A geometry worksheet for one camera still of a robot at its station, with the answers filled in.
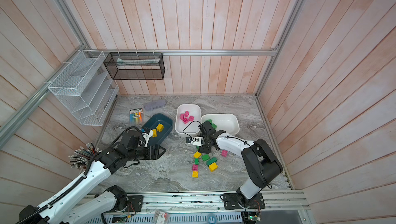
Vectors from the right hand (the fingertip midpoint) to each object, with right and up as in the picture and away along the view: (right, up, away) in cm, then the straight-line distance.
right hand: (202, 140), depth 93 cm
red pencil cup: (-57, -3, -23) cm, 61 cm away
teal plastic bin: (-33, +10, +8) cm, 35 cm away
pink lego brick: (-11, +11, +11) cm, 19 cm away
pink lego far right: (+13, -7, -5) cm, 15 cm away
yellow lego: (+6, -13, -10) cm, 17 cm away
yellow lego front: (-27, +7, +5) cm, 29 cm away
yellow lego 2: (-3, -7, -5) cm, 9 cm away
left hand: (-23, -3, -17) cm, 29 cm away
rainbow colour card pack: (-46, +15, +14) cm, 51 cm away
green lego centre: (+2, -8, -6) cm, 11 cm away
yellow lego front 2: (-4, -16, -11) cm, 20 cm away
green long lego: (+5, -10, -8) cm, 14 cm away
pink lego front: (-4, -13, -9) cm, 17 cm away
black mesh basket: (-46, +50, +11) cm, 68 cm away
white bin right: (+19, +10, +10) cm, 24 cm away
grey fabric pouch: (-34, +23, +18) cm, 45 cm away
